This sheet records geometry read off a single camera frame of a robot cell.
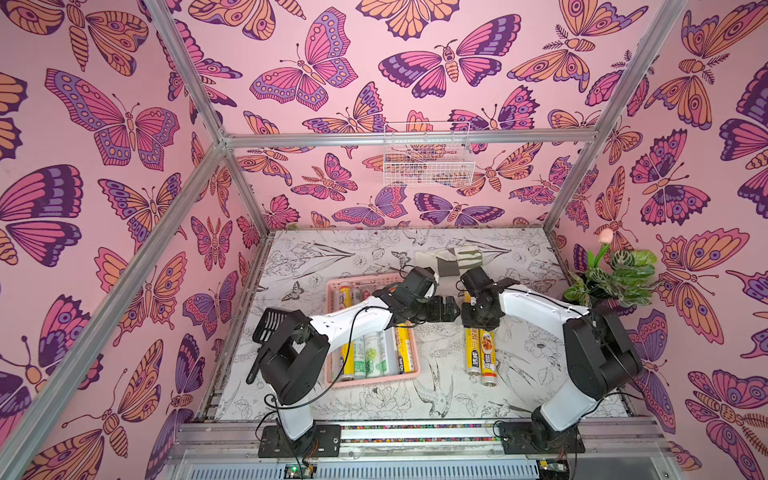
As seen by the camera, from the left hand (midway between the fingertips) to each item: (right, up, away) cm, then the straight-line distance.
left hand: (452, 312), depth 83 cm
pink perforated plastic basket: (-27, +5, +19) cm, 33 cm away
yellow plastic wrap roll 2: (+7, -10, +4) cm, 13 cm away
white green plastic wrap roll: (-26, -13, 0) cm, 29 cm away
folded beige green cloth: (+4, +13, +26) cm, 30 cm away
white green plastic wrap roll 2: (-22, -12, 0) cm, 25 cm away
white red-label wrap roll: (-17, -14, 0) cm, 22 cm away
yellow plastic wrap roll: (-13, -11, +2) cm, 17 cm away
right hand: (+6, -5, +8) cm, 11 cm away
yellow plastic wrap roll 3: (+10, -13, 0) cm, 16 cm away
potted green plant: (+39, +10, -8) cm, 41 cm away
